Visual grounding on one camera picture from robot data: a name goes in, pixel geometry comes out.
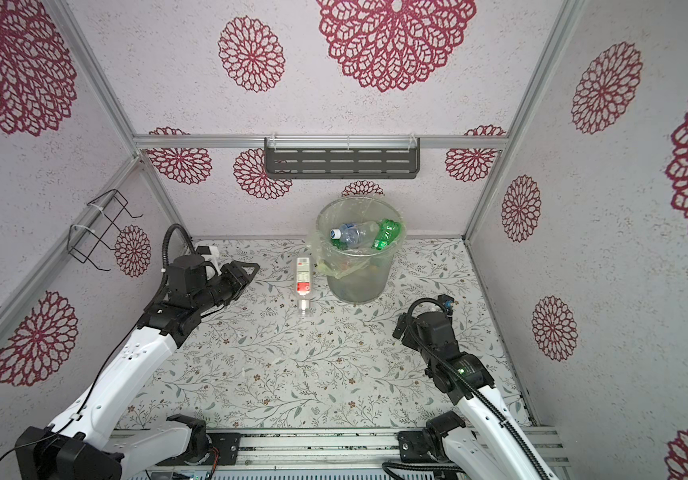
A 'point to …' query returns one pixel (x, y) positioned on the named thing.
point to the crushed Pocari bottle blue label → (355, 235)
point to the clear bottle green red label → (303, 283)
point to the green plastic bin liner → (338, 263)
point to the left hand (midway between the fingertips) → (257, 274)
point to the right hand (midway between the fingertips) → (413, 319)
